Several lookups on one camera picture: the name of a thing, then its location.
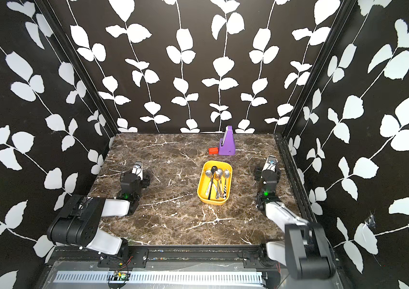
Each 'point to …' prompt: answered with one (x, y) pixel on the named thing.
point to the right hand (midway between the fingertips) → (266, 161)
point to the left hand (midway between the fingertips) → (139, 167)
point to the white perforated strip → (160, 277)
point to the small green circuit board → (118, 276)
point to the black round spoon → (214, 170)
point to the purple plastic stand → (227, 145)
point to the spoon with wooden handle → (217, 176)
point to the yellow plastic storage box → (215, 182)
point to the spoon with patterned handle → (226, 174)
